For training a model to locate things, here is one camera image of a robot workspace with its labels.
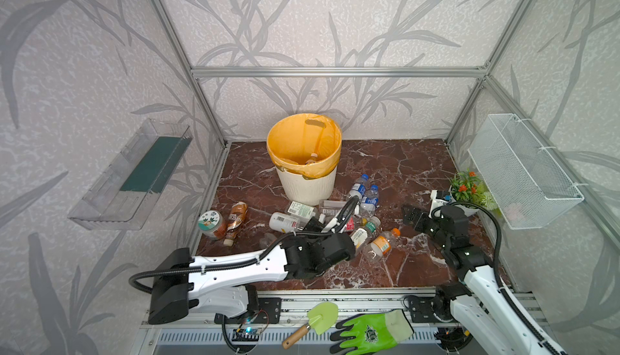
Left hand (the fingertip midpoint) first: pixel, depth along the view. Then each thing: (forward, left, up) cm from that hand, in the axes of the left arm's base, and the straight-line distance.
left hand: (334, 224), depth 76 cm
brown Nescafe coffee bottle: (+6, +37, -12) cm, 39 cm away
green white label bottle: (+11, +13, -13) cm, 21 cm away
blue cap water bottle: (+20, -11, -11) cm, 25 cm away
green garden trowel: (-24, +4, -14) cm, 28 cm away
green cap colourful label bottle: (+1, -11, -11) cm, 15 cm away
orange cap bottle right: (-2, -17, -10) cm, 19 cm away
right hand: (+9, -27, -1) cm, 29 cm away
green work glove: (-28, -11, -13) cm, 32 cm away
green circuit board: (-28, +27, -18) cm, 42 cm away
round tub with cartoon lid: (+4, +44, -9) cm, 45 cm away
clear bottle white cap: (+33, +9, -8) cm, 35 cm away
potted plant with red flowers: (+13, -48, -1) cm, 50 cm away
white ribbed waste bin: (+14, +13, -3) cm, 19 cm away
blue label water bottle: (+15, -14, -12) cm, 24 cm away
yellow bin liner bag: (+36, +10, -1) cm, 37 cm away
